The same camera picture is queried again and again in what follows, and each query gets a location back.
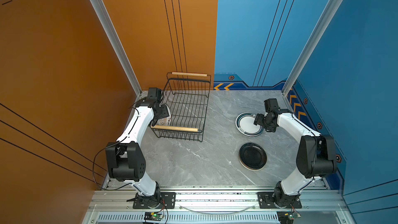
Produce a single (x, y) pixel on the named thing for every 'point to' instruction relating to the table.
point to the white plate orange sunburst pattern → (166, 121)
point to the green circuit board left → (153, 216)
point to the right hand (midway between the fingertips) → (259, 124)
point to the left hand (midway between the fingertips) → (161, 112)
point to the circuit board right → (287, 217)
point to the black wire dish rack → (187, 95)
